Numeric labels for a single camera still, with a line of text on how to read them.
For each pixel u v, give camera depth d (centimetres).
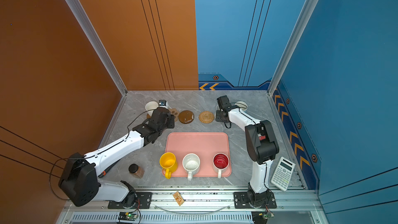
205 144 93
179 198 74
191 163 83
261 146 51
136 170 74
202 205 73
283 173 81
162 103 74
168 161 83
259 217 70
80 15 79
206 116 105
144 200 74
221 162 83
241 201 72
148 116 101
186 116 105
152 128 63
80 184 42
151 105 99
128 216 71
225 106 77
